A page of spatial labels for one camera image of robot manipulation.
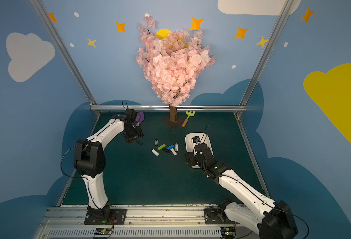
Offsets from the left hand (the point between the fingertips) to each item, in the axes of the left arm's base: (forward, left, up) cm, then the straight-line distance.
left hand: (139, 135), depth 96 cm
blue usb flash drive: (-2, -21, -9) cm, 23 cm away
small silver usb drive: (+1, -10, -9) cm, 13 cm away
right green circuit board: (-50, -52, -11) cm, 73 cm away
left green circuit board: (-51, +10, -10) cm, 53 cm away
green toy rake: (+31, -34, -10) cm, 47 cm away
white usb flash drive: (-7, -10, -9) cm, 15 cm away
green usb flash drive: (-3, -14, -9) cm, 17 cm away
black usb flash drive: (-5, -18, -9) cm, 20 cm away
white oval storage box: (-4, -33, -5) cm, 34 cm away
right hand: (-13, -35, +6) cm, 38 cm away
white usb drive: (-6, -23, -9) cm, 25 cm away
